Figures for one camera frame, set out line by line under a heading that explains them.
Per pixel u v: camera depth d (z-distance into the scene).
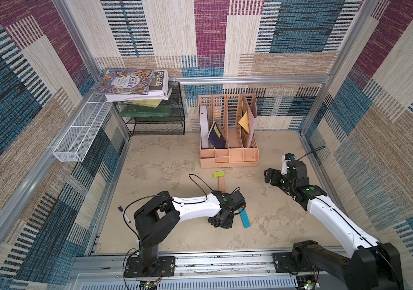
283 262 0.73
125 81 0.82
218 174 1.01
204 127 0.99
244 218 0.86
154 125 1.19
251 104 1.08
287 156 0.75
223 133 1.16
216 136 1.05
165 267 0.74
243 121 0.91
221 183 0.97
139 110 0.98
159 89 0.81
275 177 0.76
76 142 0.71
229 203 0.67
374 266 0.39
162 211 0.51
